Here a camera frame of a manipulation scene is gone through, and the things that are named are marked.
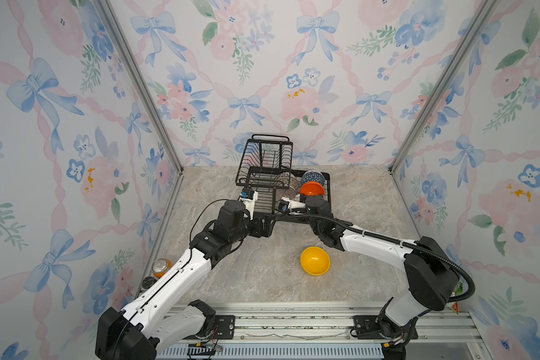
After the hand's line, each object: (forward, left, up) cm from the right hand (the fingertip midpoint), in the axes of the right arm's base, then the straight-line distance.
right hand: (305, 191), depth 86 cm
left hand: (-13, +15, +3) cm, 20 cm away
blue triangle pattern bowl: (+21, -6, -14) cm, 26 cm away
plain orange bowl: (+13, -5, -13) cm, 19 cm away
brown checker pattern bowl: (+19, +4, -15) cm, 24 cm away
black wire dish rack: (+23, +17, -11) cm, 31 cm away
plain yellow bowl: (-21, -4, -17) cm, 27 cm away
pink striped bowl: (+12, +5, -16) cm, 20 cm away
